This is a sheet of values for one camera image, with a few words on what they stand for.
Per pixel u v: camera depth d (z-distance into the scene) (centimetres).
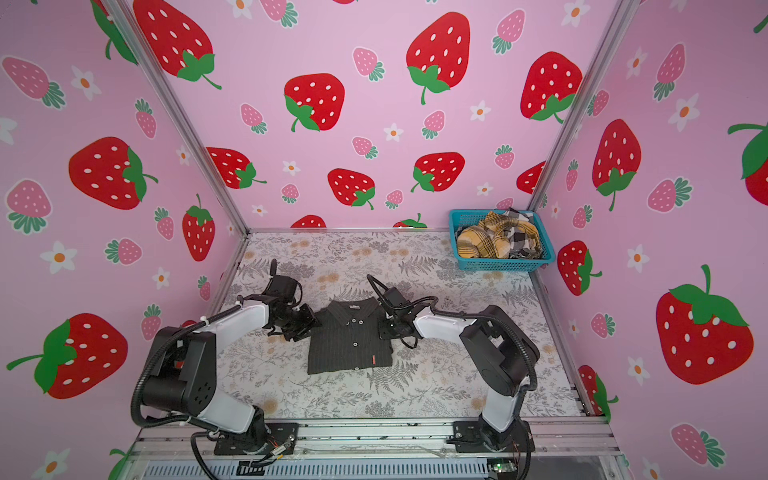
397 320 71
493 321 52
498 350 48
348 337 89
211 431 57
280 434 75
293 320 78
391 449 73
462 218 115
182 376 45
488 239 106
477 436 73
